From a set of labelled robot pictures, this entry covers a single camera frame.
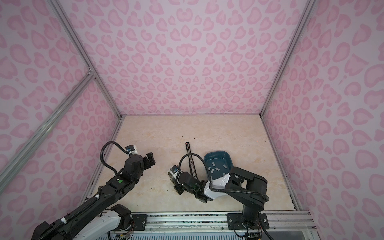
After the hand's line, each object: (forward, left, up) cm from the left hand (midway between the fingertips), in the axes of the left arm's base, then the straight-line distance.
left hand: (146, 153), depth 82 cm
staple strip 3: (-4, -40, -14) cm, 43 cm away
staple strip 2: (-2, -45, -15) cm, 47 cm away
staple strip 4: (-5, -37, -14) cm, 40 cm away
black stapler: (+1, -24, -12) cm, 27 cm away
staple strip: (-2, -38, -12) cm, 40 cm away
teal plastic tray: (-1, -42, -14) cm, 44 cm away
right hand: (-11, -14, -10) cm, 21 cm away
